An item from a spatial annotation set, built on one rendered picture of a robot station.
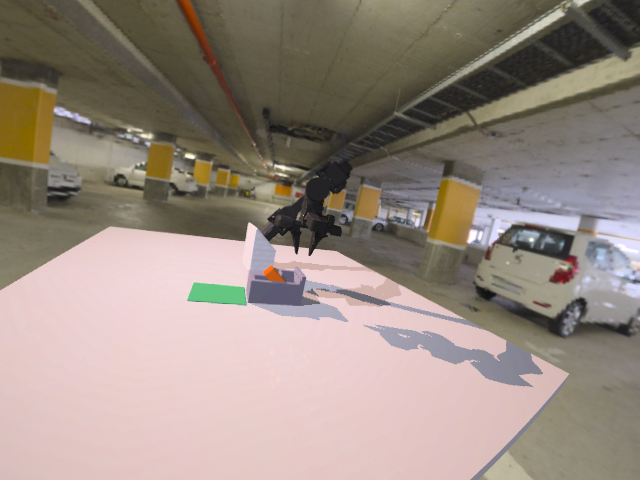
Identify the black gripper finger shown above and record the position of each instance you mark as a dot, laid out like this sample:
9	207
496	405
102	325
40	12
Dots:
315	239
296	238

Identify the orange l-shaped part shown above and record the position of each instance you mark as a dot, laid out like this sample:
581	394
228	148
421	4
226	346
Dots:
271	274

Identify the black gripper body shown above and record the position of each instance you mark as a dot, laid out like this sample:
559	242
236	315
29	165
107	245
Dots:
288	222

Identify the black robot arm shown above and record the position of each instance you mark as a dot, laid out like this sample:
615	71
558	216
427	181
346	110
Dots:
333	177

